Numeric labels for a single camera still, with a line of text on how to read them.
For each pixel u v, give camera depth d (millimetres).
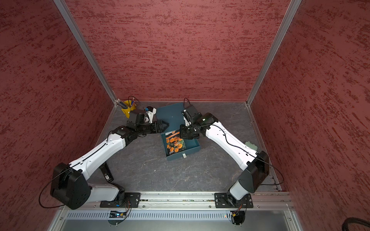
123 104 1017
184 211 720
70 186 404
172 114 831
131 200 747
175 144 754
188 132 648
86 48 874
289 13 729
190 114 578
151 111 738
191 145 780
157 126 721
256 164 418
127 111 1035
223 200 742
